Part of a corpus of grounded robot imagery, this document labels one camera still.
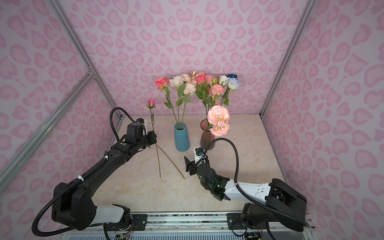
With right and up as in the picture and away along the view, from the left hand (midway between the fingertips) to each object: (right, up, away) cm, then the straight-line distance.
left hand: (157, 132), depth 84 cm
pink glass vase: (+28, -3, +10) cm, 30 cm away
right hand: (+19, -11, -6) cm, 23 cm away
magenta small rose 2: (+6, -18, +9) cm, 21 cm away
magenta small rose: (-5, +17, +6) cm, 18 cm away
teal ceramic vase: (+13, -6, +13) cm, 19 cm away
